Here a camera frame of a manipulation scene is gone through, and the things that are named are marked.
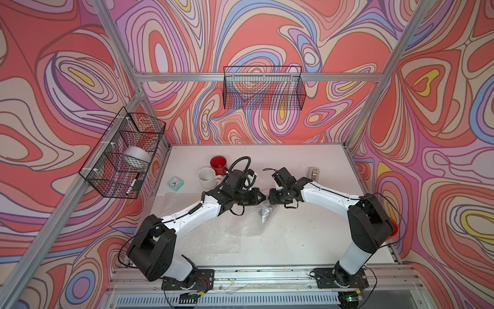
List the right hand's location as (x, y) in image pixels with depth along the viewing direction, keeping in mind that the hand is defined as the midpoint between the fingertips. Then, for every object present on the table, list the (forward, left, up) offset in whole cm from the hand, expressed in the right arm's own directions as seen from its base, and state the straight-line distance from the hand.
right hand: (274, 203), depth 90 cm
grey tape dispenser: (+17, -23, 0) cm, 29 cm away
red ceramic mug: (+23, +27, +4) cm, 36 cm away
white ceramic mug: (+15, +33, +1) cm, 36 cm away
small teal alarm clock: (+14, +50, 0) cm, 52 cm away
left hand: (-3, +4, +11) cm, 12 cm away
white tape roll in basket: (+8, +54, +28) cm, 62 cm away
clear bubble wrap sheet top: (-9, +21, -3) cm, 23 cm away
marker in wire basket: (-2, +56, +22) cm, 60 cm away
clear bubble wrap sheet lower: (-12, +39, -3) cm, 41 cm away
